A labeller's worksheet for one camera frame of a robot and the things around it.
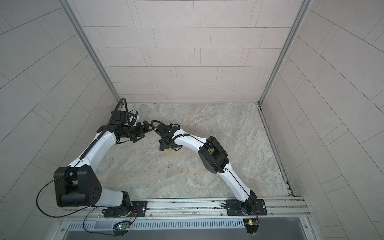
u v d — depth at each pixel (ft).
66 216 1.37
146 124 2.47
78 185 1.33
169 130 2.28
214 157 1.82
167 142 2.20
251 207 2.03
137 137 2.43
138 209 2.33
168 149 2.72
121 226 2.11
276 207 2.38
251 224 2.23
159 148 2.75
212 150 1.97
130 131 2.32
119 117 2.15
